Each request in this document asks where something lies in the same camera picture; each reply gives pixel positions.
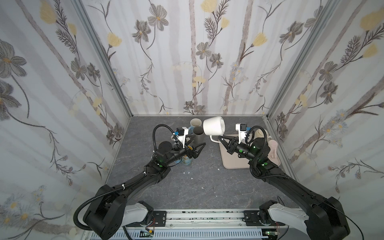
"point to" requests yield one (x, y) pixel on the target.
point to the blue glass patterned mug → (185, 161)
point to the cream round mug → (259, 133)
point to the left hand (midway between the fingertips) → (198, 137)
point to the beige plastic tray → (233, 161)
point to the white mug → (214, 127)
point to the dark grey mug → (199, 135)
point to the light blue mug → (194, 122)
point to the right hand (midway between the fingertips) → (219, 135)
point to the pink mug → (273, 153)
